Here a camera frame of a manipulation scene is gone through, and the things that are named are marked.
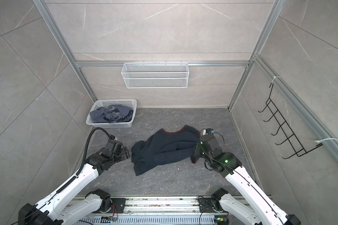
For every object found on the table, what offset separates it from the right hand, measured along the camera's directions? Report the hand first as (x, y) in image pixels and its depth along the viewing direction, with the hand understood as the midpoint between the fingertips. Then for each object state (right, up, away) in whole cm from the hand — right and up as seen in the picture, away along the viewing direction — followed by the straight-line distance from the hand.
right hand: (196, 146), depth 75 cm
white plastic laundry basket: (-48, +28, +39) cm, 68 cm away
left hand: (-42, -3, +7) cm, 43 cm away
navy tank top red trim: (-18, -3, +15) cm, 24 cm away
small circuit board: (-46, -37, -5) cm, 59 cm away
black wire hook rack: (+42, +2, -14) cm, 45 cm away
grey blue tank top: (-61, +19, +32) cm, 72 cm away
